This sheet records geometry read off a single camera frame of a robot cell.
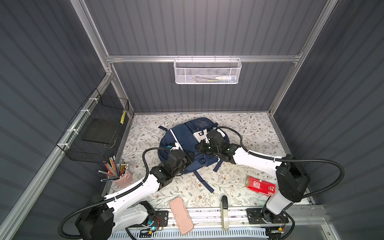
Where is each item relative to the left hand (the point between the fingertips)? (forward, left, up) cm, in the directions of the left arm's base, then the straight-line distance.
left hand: (193, 154), depth 80 cm
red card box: (-15, -36, -14) cm, 42 cm away
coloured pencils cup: (-5, +42, -7) cm, 43 cm away
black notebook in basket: (+9, +46, +12) cm, 49 cm away
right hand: (+4, -1, 0) cm, 4 cm away
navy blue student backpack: (+15, +3, -3) cm, 16 cm away
